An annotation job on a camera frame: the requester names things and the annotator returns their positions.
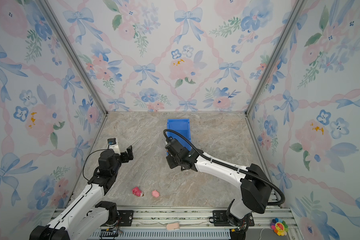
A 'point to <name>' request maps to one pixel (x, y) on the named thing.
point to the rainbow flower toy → (279, 227)
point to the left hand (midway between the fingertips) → (123, 145)
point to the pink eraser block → (171, 226)
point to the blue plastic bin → (182, 126)
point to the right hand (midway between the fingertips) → (171, 156)
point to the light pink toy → (155, 194)
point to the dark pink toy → (136, 191)
